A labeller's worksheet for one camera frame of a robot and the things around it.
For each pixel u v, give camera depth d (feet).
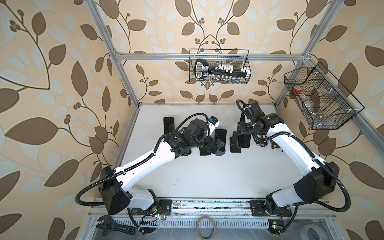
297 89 2.85
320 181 1.34
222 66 2.69
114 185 1.27
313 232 2.22
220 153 3.04
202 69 2.77
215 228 2.23
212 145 2.04
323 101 2.45
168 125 2.99
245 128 2.38
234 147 3.04
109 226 2.27
